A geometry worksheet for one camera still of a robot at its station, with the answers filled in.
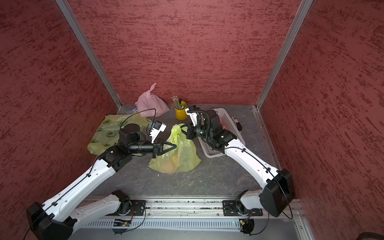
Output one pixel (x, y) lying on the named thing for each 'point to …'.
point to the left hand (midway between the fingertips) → (174, 150)
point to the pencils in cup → (178, 104)
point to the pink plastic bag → (148, 105)
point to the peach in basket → (170, 167)
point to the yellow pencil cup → (181, 114)
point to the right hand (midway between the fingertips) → (179, 131)
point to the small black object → (237, 124)
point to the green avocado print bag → (106, 135)
